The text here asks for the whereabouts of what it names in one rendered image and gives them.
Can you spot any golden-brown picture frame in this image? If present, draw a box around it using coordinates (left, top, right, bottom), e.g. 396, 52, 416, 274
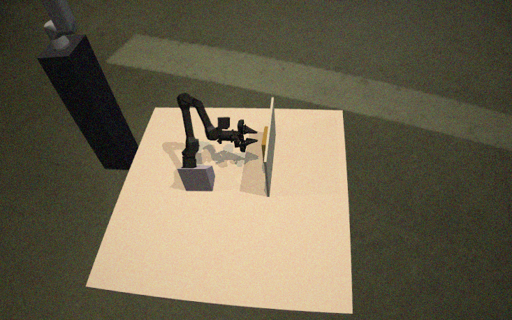
261, 126, 268, 163

